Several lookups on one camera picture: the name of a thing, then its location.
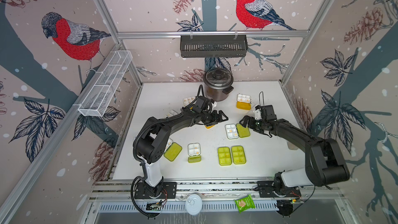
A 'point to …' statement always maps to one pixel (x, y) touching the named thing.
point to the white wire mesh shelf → (104, 82)
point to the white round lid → (194, 204)
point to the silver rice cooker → (218, 83)
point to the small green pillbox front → (194, 152)
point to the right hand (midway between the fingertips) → (246, 122)
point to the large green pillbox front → (238, 154)
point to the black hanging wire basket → (214, 47)
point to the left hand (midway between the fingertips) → (225, 118)
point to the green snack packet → (245, 204)
